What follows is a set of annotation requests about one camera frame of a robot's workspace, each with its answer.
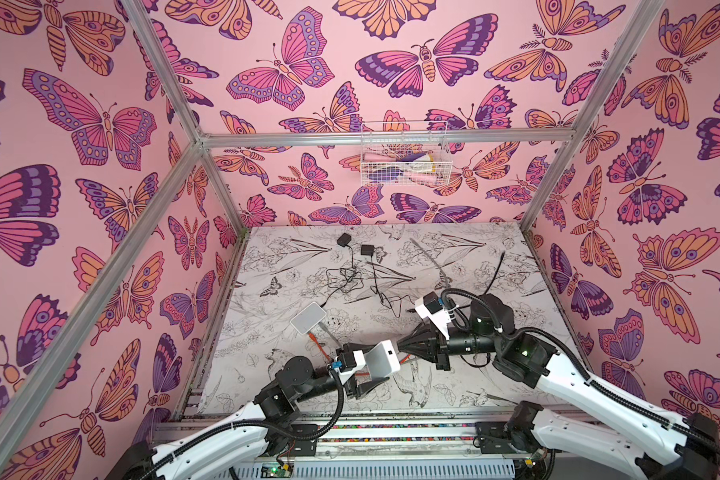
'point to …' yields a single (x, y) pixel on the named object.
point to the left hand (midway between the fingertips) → (381, 359)
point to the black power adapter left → (344, 239)
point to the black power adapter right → (367, 249)
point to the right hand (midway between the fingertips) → (402, 342)
